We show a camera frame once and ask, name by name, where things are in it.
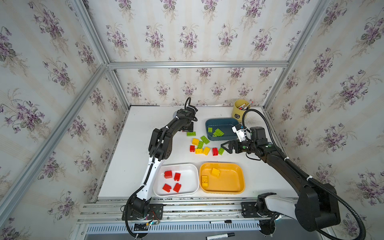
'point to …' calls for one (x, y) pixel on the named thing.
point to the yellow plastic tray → (222, 178)
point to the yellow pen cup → (240, 106)
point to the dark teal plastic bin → (221, 129)
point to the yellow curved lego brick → (204, 181)
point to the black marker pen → (220, 236)
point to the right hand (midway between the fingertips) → (225, 145)
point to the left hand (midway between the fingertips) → (186, 128)
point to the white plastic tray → (189, 180)
